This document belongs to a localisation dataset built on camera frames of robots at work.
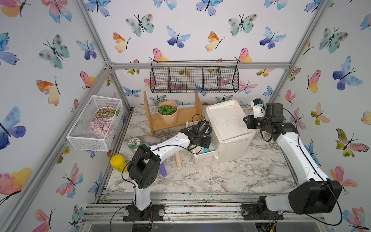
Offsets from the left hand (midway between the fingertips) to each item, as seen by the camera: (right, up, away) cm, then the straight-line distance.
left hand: (209, 140), depth 88 cm
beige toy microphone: (-19, -11, +3) cm, 22 cm away
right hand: (+20, +14, -8) cm, 26 cm away
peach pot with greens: (-25, +18, +5) cm, 31 cm away
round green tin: (-47, -2, +3) cm, 47 cm away
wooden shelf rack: (-15, +17, +20) cm, 30 cm away
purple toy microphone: (-29, -16, +1) cm, 33 cm away
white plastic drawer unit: (+9, +3, -14) cm, 17 cm away
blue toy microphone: (-2, -5, -3) cm, 6 cm away
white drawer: (+1, -5, -5) cm, 7 cm away
